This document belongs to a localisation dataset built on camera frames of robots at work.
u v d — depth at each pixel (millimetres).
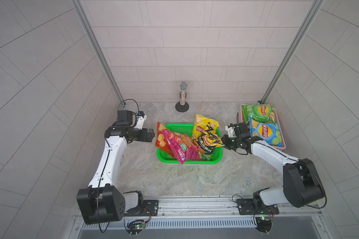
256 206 654
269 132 845
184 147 738
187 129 891
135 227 649
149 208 712
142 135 693
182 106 1084
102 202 378
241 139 680
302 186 419
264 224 692
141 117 695
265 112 957
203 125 866
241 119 972
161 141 772
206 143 754
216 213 706
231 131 803
